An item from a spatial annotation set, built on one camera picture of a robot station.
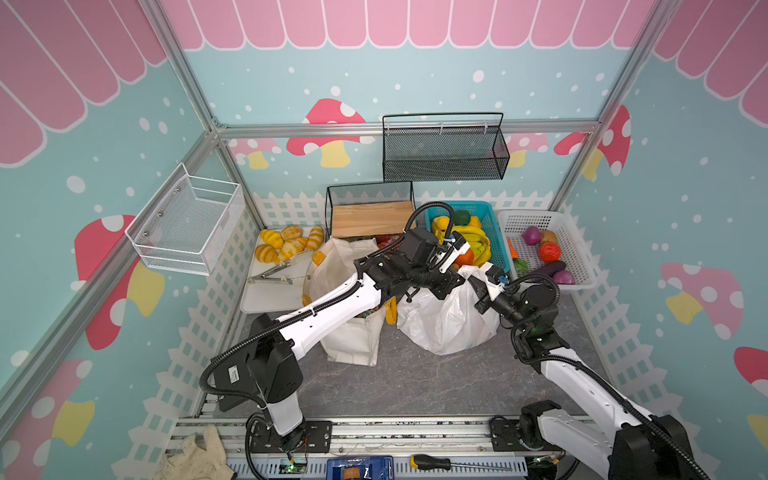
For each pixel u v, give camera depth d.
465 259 0.65
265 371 0.43
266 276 1.04
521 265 1.06
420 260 0.59
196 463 0.71
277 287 1.03
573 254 1.03
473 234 1.11
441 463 0.70
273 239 1.13
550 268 1.06
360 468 0.66
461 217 1.10
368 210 1.06
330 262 0.87
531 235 1.12
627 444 0.40
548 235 1.12
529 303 0.60
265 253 1.09
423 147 0.97
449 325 0.76
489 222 1.09
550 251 1.05
